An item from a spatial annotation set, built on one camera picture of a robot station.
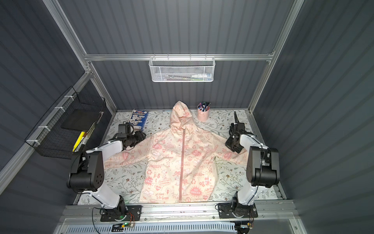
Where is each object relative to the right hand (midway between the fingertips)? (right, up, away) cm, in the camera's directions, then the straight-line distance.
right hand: (231, 146), depth 95 cm
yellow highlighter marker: (-83, +9, -22) cm, 86 cm away
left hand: (-58, +6, +1) cm, 59 cm away
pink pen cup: (-18, +20, +14) cm, 30 cm away
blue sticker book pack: (-68, +18, +17) cm, 73 cm away
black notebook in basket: (-87, +17, -17) cm, 90 cm away
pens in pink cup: (-17, +27, +10) cm, 34 cm away
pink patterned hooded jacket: (-34, -8, -6) cm, 36 cm away
